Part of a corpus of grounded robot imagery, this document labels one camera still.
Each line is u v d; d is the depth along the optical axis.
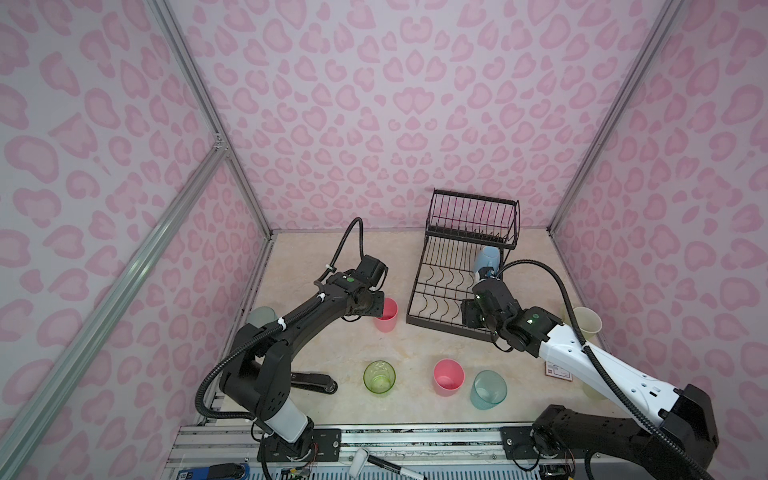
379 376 0.84
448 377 0.81
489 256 0.95
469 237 0.85
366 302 0.72
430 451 0.73
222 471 0.66
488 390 0.80
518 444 0.73
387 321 0.85
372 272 0.69
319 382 0.81
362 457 0.69
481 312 0.63
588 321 0.87
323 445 0.73
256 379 0.44
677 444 0.37
